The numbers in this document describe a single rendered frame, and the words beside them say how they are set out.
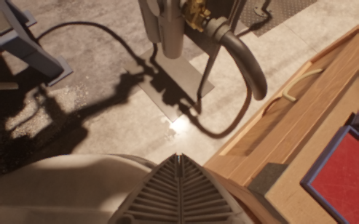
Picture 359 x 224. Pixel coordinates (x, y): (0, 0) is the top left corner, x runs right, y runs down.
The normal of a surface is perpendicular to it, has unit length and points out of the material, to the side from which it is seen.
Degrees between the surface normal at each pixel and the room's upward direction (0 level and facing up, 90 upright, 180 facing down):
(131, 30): 0
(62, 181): 21
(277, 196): 0
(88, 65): 0
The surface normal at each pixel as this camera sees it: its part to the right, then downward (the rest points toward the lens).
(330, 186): 0.02, -0.29
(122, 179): 0.29, -0.82
